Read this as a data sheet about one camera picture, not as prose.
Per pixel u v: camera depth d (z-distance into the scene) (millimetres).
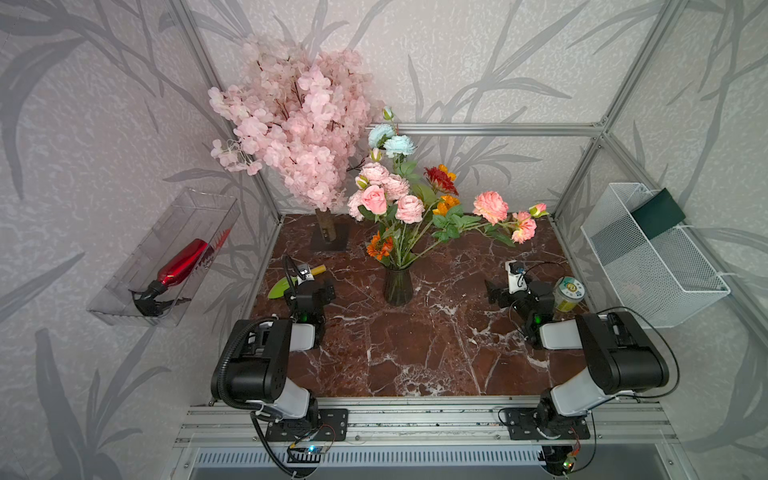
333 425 727
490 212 601
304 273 794
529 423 724
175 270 629
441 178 767
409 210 690
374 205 613
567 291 891
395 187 694
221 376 423
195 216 784
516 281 805
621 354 462
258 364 451
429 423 753
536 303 712
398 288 907
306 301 711
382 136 754
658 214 702
